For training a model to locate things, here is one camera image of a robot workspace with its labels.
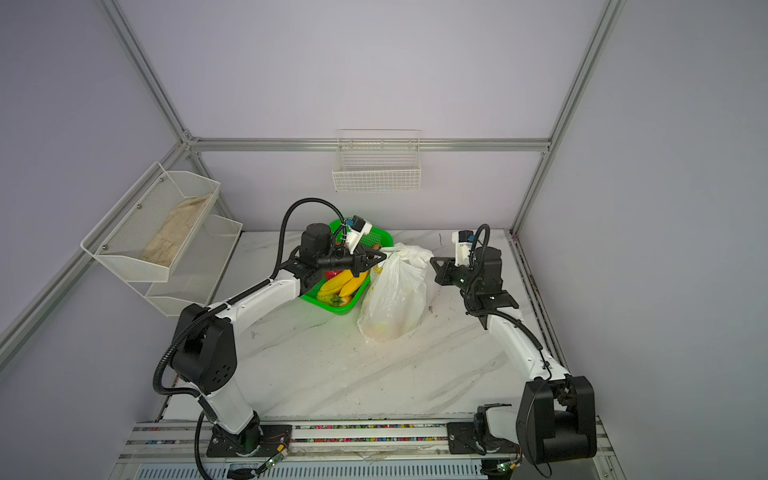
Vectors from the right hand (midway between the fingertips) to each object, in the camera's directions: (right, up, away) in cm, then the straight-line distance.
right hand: (431, 259), depth 81 cm
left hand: (-13, +1, -1) cm, 13 cm away
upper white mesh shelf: (-76, +7, -4) cm, 76 cm away
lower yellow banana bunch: (-26, -8, +11) cm, 30 cm away
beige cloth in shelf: (-70, +3, -5) cm, 70 cm away
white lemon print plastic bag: (-9, -8, -1) cm, 12 cm away
